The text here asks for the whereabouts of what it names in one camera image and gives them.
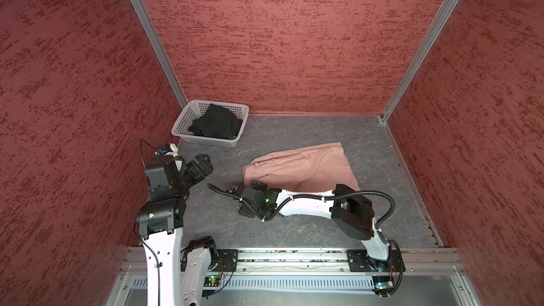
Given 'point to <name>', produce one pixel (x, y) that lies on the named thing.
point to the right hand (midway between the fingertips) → (251, 197)
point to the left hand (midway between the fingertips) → (200, 167)
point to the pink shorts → (312, 168)
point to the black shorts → (217, 122)
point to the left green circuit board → (212, 281)
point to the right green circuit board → (382, 284)
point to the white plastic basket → (192, 111)
